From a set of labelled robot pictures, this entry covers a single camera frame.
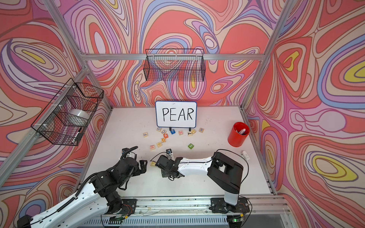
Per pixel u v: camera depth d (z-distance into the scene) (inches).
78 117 27.6
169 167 25.7
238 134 37.0
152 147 37.3
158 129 41.1
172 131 41.0
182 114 39.6
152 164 27.7
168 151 31.0
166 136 39.7
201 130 41.1
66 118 27.7
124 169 22.5
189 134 39.9
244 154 35.0
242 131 36.3
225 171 19.2
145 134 40.0
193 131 40.8
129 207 28.4
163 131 40.9
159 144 37.7
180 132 40.0
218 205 28.9
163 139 38.7
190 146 37.7
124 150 27.2
